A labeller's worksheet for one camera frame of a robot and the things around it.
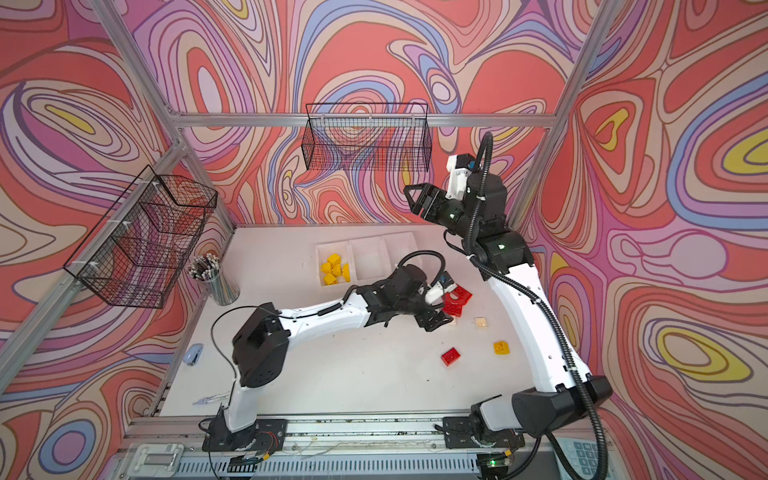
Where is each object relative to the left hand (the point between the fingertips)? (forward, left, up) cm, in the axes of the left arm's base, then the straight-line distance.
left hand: (450, 305), depth 80 cm
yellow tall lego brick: (+26, +36, -13) cm, 47 cm away
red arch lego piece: (+10, -5, -15) cm, 19 cm away
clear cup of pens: (+12, +70, +1) cm, 71 cm away
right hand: (+11, +11, +28) cm, 32 cm away
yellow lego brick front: (-6, -16, -14) cm, 22 cm away
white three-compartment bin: (+25, +26, -12) cm, 38 cm away
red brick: (+7, -4, -15) cm, 17 cm away
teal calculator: (-32, -29, -14) cm, 46 cm away
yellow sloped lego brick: (+18, +37, -13) cm, 43 cm away
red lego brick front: (-8, -1, -15) cm, 18 cm away
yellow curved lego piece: (+20, +31, -12) cm, 39 cm away
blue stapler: (-8, +73, -13) cm, 75 cm away
